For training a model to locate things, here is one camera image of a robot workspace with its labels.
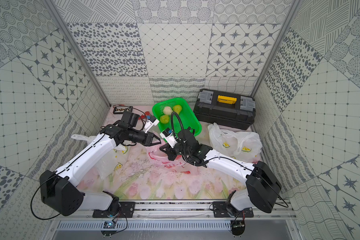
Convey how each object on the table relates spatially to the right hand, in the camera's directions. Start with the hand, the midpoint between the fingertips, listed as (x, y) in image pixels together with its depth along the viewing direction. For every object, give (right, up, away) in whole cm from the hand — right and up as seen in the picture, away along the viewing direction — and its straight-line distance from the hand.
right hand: (162, 150), depth 76 cm
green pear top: (+6, +24, +36) cm, 44 cm away
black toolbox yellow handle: (+43, +22, +22) cm, 53 cm away
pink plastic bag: (+9, -7, -3) cm, 12 cm away
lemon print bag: (+50, -1, +17) cm, 52 cm away
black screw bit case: (-40, +23, +41) cm, 62 cm away
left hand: (+2, +4, -4) cm, 6 cm away
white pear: (-1, +22, +35) cm, 41 cm away
